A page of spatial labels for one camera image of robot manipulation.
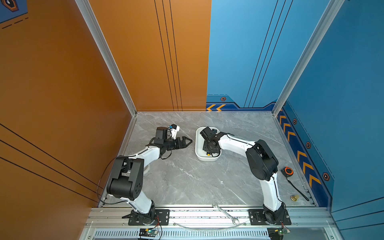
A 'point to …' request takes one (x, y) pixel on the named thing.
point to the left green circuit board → (148, 232)
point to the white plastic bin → (201, 155)
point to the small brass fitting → (294, 198)
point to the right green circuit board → (277, 233)
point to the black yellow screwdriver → (208, 153)
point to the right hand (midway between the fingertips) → (205, 149)
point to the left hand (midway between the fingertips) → (187, 141)
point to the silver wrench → (215, 205)
